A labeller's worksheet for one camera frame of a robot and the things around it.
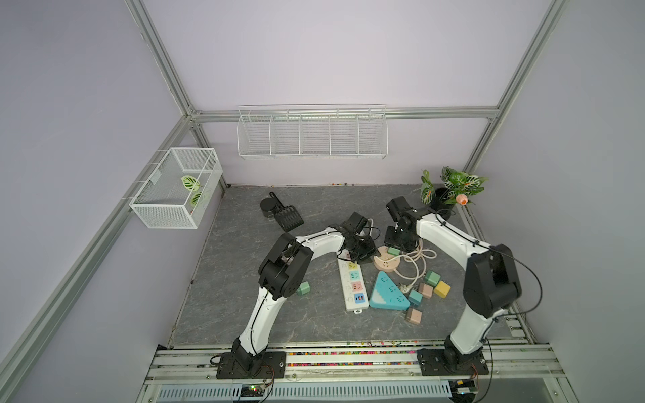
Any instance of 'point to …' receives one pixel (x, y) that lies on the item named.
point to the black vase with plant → (455, 187)
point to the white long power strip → (353, 285)
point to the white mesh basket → (179, 192)
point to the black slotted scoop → (286, 216)
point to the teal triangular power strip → (386, 295)
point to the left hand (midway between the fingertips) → (380, 258)
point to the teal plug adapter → (415, 297)
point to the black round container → (268, 206)
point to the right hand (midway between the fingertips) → (391, 242)
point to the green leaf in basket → (188, 181)
